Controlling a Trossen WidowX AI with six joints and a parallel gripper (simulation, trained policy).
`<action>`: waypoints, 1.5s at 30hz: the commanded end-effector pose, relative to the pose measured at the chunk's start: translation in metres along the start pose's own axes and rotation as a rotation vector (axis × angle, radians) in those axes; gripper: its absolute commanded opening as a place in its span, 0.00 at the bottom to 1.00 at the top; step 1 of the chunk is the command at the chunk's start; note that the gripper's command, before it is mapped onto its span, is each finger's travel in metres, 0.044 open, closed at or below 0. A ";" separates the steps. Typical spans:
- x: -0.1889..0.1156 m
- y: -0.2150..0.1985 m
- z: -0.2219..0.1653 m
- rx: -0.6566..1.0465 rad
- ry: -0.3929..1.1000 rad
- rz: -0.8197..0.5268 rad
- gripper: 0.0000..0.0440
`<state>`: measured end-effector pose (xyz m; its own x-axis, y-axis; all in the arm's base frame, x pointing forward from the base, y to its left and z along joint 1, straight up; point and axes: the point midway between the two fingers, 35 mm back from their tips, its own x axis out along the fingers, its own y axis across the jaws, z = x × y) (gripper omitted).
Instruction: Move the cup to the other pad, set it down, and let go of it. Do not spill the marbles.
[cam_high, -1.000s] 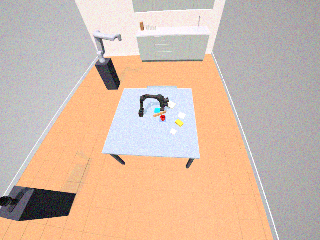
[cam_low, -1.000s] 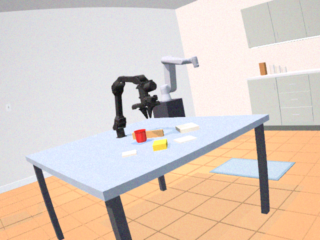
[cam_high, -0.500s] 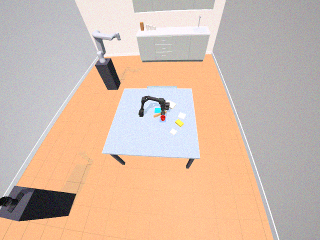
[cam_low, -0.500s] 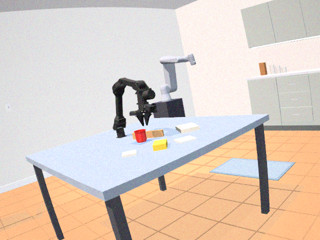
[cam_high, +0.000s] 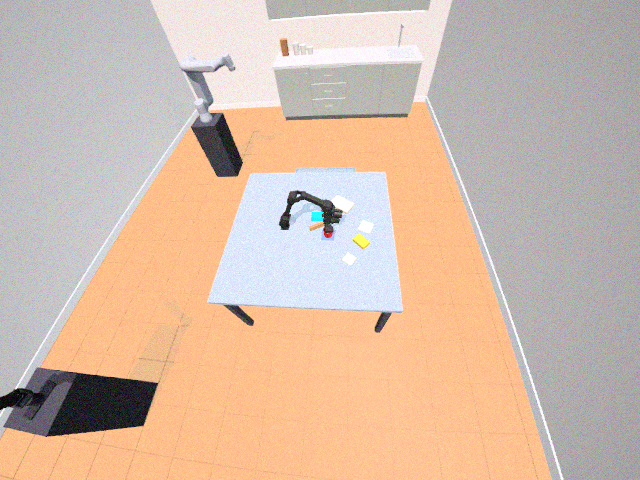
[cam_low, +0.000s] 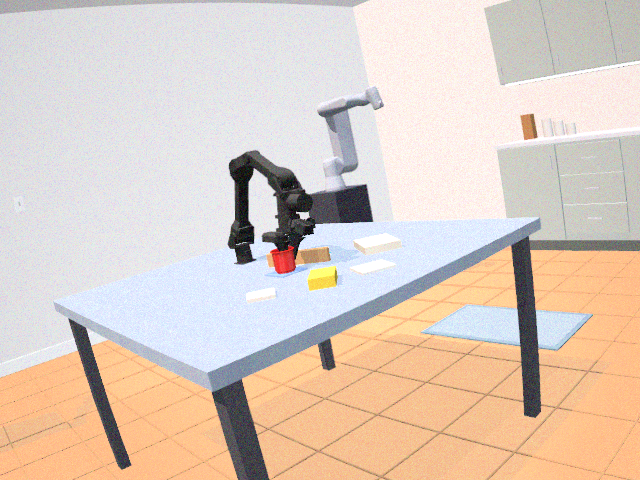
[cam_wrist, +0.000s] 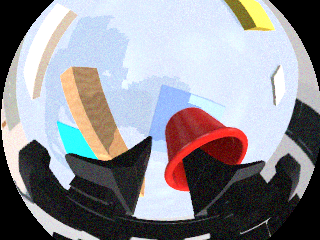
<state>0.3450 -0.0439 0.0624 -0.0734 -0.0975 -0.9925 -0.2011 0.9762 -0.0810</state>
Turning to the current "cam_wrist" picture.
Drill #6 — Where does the red plastic cup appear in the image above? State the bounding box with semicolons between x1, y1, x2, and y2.
164;107;248;192

